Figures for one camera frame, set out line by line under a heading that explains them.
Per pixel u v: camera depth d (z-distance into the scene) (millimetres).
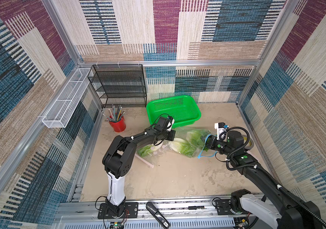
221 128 717
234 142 606
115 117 1017
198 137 804
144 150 853
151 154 833
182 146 888
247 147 940
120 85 1087
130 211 733
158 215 674
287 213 395
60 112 714
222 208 729
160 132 756
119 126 1024
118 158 511
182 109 1176
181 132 896
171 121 896
